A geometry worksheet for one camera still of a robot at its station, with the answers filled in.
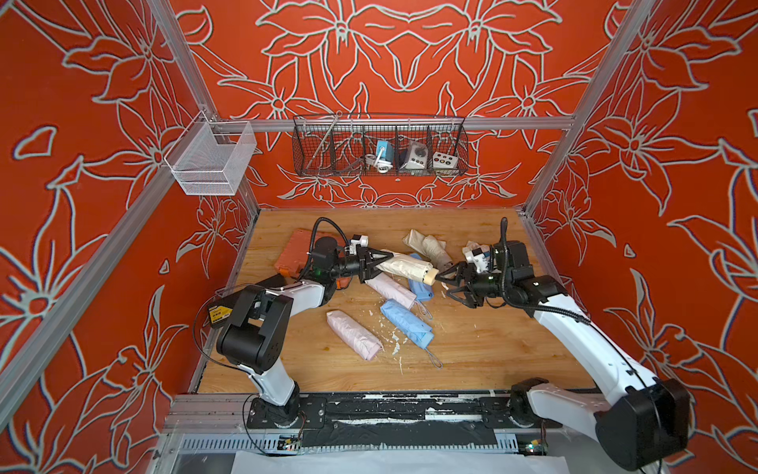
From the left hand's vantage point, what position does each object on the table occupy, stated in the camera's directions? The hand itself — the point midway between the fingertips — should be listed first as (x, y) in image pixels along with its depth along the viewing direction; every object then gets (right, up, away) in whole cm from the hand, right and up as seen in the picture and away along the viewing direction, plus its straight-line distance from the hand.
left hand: (392, 260), depth 79 cm
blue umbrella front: (+6, -19, +5) cm, 21 cm away
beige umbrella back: (+32, +3, +27) cm, 42 cm away
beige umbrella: (+5, -2, -4) cm, 6 cm away
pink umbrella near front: (-9, -23, +3) cm, 25 cm away
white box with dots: (+18, +31, +15) cm, 39 cm away
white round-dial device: (+9, +32, +13) cm, 36 cm away
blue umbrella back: (+10, -11, +13) cm, 20 cm away
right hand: (+11, -6, -6) cm, 13 cm away
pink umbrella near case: (0, -10, +14) cm, 17 cm away
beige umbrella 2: (+16, +2, +24) cm, 29 cm away
